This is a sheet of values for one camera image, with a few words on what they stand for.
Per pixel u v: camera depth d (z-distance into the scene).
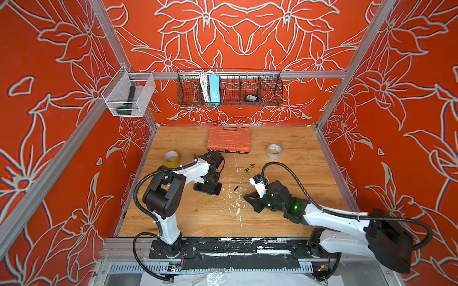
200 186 0.83
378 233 0.41
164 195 0.48
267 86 1.00
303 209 0.58
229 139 1.06
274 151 1.07
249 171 0.98
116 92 0.79
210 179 0.76
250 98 0.96
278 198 0.62
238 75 0.92
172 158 1.03
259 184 0.71
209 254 0.73
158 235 0.58
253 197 0.72
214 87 0.90
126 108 0.79
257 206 0.69
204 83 0.88
